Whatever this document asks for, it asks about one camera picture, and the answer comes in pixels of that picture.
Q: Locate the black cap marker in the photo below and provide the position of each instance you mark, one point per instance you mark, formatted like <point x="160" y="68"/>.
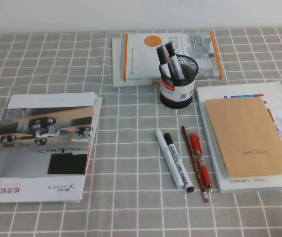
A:
<point x="174" y="61"/>
<point x="179" y="164"/>
<point x="163" y="63"/>

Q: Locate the black mesh pen holder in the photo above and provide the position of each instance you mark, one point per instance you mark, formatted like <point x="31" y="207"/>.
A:
<point x="178" y="93"/>

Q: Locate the red gel pen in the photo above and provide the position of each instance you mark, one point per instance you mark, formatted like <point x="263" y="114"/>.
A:
<point x="199" y="154"/>

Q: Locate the grey pen in holder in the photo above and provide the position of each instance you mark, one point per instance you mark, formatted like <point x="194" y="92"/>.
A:
<point x="167" y="59"/>

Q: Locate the white marker on table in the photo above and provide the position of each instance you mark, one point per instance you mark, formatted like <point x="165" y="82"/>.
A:
<point x="169" y="159"/>

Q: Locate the black cap marker on table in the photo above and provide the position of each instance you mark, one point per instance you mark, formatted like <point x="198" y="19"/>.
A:
<point x="179" y="164"/>

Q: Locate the dark red pencil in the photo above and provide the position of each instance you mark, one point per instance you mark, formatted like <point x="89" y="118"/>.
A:
<point x="195" y="166"/>

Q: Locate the robotics brochure magazine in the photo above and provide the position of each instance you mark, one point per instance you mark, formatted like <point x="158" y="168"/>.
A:
<point x="45" y="144"/>

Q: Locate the tan kraft notebook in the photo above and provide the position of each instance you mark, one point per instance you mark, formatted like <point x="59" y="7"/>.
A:
<point x="246" y="136"/>

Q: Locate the large white book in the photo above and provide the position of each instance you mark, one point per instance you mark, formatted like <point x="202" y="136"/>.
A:
<point x="271" y="94"/>

